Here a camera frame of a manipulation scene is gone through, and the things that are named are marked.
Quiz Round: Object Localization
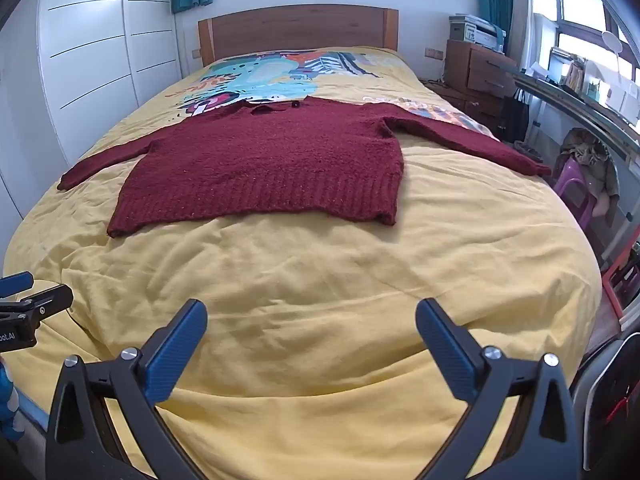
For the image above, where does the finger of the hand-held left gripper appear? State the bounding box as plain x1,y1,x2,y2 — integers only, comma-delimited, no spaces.
15,284,74,328
0,271,35,298

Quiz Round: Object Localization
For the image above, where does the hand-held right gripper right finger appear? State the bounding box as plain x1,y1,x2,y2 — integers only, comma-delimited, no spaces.
415,298,581,480

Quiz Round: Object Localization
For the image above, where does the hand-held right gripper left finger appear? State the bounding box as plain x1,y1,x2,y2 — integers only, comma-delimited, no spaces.
46,299,208,480

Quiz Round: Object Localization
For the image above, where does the dark red knitted sweater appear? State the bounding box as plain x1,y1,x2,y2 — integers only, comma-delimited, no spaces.
56,96,552,239

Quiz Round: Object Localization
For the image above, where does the blue white printed object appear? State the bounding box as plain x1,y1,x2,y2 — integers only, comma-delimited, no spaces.
0,360,21,443

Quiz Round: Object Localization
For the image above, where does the yellow printed bedcover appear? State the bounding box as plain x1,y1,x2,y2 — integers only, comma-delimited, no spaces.
2,46,603,480

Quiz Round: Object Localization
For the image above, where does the black chair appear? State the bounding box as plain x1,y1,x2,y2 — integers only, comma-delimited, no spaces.
570,330,640,480

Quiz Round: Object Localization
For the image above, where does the red stool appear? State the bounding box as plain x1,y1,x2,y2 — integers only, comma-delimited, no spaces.
600,255,640,326

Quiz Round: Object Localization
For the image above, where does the purple plastic stool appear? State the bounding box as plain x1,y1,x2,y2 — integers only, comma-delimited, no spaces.
552,157,598,226

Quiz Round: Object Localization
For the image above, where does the white wardrobe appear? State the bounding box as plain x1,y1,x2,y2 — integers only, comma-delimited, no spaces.
0,0,182,221

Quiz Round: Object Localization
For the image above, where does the brown coat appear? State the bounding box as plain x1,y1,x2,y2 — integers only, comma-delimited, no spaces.
559,127,621,196

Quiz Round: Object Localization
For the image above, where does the black bag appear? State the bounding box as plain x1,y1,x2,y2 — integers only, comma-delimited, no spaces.
501,89,530,143

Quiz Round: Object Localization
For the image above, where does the wooden dresser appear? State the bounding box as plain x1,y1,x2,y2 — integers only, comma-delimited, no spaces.
444,40,518,133

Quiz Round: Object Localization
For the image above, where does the dark desk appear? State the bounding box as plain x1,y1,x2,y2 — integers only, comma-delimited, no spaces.
512,67,640,171

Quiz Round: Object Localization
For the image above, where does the white printer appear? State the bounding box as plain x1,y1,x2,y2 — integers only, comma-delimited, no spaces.
448,15,507,52

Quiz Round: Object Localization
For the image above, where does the wooden headboard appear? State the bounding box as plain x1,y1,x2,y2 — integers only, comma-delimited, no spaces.
197,4,400,67

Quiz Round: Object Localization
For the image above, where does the large side window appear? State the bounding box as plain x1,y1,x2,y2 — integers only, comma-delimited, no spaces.
530,0,640,86

